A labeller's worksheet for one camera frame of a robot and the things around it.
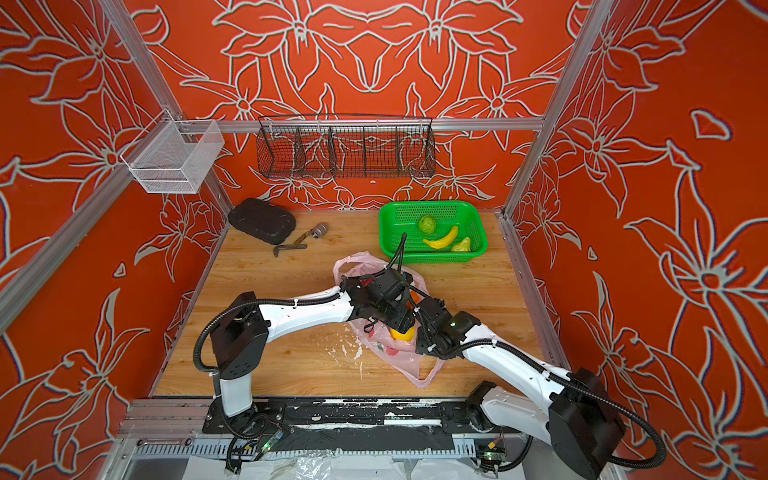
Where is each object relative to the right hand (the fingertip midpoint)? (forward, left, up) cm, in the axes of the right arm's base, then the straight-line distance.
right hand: (420, 345), depth 82 cm
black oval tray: (+47, +55, +3) cm, 73 cm away
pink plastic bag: (-4, +5, +3) cm, 7 cm away
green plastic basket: (+43, -11, -1) cm, 44 cm away
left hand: (+7, +3, +5) cm, 9 cm away
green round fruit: (+43, -6, +3) cm, 44 cm away
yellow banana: (+37, -12, -1) cm, 39 cm away
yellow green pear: (+33, -18, +3) cm, 38 cm away
